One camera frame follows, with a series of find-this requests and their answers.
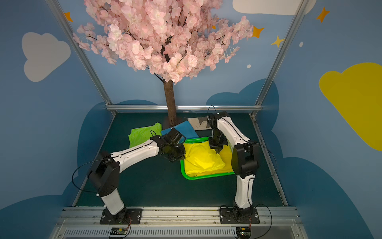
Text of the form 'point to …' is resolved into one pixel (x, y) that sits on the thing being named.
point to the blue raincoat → (185, 128)
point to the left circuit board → (118, 231)
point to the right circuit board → (243, 232)
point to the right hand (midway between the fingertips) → (219, 150)
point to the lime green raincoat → (137, 136)
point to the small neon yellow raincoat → (200, 159)
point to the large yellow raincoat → (201, 159)
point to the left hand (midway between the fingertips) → (187, 155)
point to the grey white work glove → (199, 123)
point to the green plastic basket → (183, 170)
